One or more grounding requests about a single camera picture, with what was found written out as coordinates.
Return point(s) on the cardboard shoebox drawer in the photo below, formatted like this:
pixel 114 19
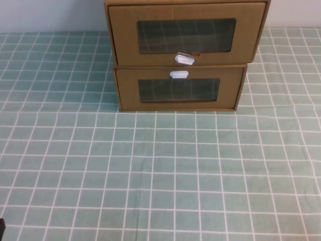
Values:
pixel 185 37
pixel 207 88

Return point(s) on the white plastic handle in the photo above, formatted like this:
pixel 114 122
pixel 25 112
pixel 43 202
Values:
pixel 179 74
pixel 184 59

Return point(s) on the black object at edge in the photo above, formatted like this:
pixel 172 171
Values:
pixel 2 226

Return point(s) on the cyan checkered tablecloth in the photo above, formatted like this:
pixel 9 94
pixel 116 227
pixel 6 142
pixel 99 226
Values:
pixel 74 167

